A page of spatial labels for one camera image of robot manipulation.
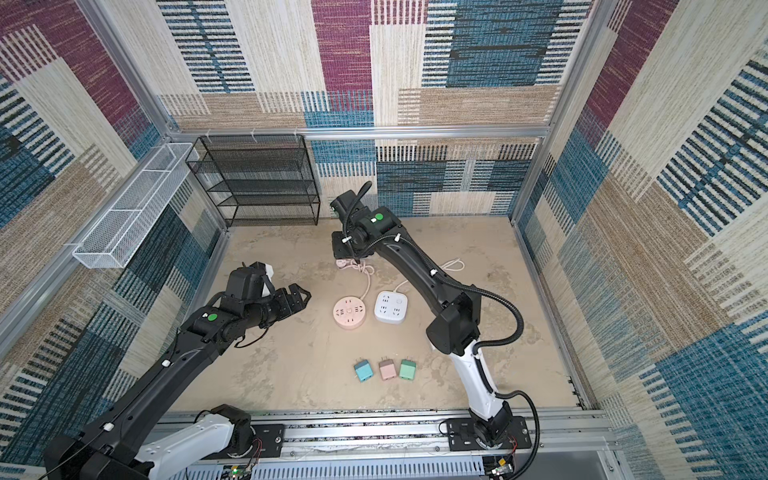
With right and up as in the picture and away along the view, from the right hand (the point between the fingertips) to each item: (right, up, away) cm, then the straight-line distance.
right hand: (344, 254), depth 82 cm
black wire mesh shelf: (-35, +26, +26) cm, 51 cm away
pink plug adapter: (+12, -32, +1) cm, 34 cm away
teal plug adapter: (+5, -32, +1) cm, 32 cm away
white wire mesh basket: (-53, +3, -11) cm, 54 cm away
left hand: (-11, -11, -4) cm, 16 cm away
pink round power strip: (0, -18, +11) cm, 21 cm away
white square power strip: (+12, -17, +12) cm, 24 cm away
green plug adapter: (+17, -32, +1) cm, 36 cm away
